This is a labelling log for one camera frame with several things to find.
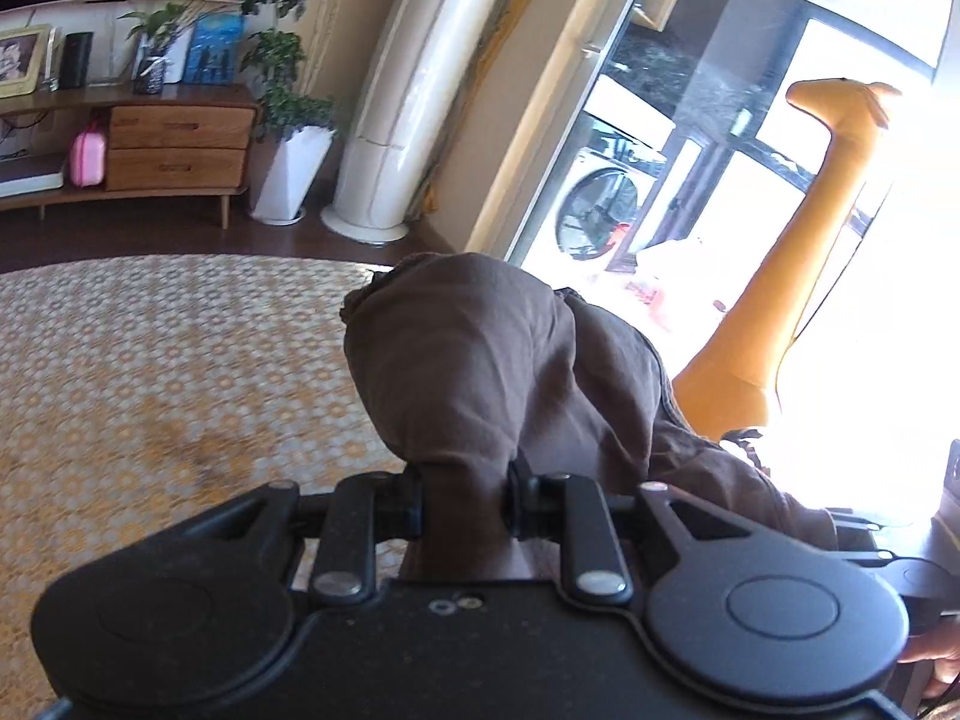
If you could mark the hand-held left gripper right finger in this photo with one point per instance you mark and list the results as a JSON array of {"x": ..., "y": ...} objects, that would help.
[{"x": 519, "y": 502}]

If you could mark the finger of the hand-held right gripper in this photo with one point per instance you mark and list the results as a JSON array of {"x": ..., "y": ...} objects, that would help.
[{"x": 862, "y": 540}]

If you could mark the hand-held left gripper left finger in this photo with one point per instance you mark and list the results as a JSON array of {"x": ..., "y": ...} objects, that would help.
[{"x": 412, "y": 506}]

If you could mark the brown garment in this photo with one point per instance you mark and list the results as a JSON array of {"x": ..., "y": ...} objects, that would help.
[{"x": 465, "y": 360}]

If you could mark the person's right hand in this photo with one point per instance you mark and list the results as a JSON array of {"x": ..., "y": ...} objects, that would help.
[{"x": 945, "y": 652}]

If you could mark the dark brown cloth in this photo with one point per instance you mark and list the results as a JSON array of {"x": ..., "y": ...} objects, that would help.
[{"x": 712, "y": 480}]

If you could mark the tan giraffe plush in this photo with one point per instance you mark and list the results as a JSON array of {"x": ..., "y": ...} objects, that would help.
[{"x": 795, "y": 255}]

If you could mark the white washing machine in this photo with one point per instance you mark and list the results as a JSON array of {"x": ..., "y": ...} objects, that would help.
[{"x": 600, "y": 202}]

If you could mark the tall green plant white pot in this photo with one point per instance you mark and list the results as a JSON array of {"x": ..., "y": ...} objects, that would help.
[{"x": 292, "y": 172}]

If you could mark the glass sliding door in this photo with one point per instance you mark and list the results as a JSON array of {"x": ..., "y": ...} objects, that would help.
[{"x": 570, "y": 127}]

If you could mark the light wooden drawer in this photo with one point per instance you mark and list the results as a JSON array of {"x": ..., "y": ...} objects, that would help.
[
  {"x": 180, "y": 127},
  {"x": 176, "y": 169}
]

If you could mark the cream standing air conditioner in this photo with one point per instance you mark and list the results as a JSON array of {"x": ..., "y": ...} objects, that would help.
[{"x": 420, "y": 90}]

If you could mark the pink carry case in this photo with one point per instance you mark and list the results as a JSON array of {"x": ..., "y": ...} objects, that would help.
[{"x": 88, "y": 157}]

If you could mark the yellow curtain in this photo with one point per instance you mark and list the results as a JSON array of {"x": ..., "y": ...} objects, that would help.
[{"x": 525, "y": 7}]

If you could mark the blue picture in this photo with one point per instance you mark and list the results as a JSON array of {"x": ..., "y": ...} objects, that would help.
[{"x": 214, "y": 49}]

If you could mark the orchid plant in dark vase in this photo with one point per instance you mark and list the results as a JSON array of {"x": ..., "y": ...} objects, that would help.
[{"x": 152, "y": 75}]

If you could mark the white flat box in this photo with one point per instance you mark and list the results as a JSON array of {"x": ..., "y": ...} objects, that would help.
[{"x": 30, "y": 176}]

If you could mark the wooden television stand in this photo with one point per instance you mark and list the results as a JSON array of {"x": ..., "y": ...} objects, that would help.
[{"x": 75, "y": 101}]

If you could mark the black cylinder speaker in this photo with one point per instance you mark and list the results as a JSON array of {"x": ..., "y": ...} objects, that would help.
[{"x": 76, "y": 60}]

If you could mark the yellow photo frame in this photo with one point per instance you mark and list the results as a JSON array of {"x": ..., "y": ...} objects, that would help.
[{"x": 19, "y": 60}]

